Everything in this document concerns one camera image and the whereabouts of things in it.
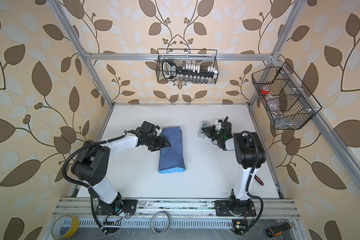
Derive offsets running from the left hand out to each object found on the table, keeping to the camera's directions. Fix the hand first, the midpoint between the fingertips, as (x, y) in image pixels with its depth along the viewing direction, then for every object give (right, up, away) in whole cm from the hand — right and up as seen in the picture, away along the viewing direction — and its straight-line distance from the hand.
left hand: (168, 145), depth 90 cm
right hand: (+21, +9, +8) cm, 25 cm away
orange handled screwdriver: (+52, -34, -24) cm, 66 cm away
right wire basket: (+63, +24, -15) cm, 69 cm away
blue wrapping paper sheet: (+2, -7, -5) cm, 9 cm away
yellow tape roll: (-48, -32, -23) cm, 62 cm away
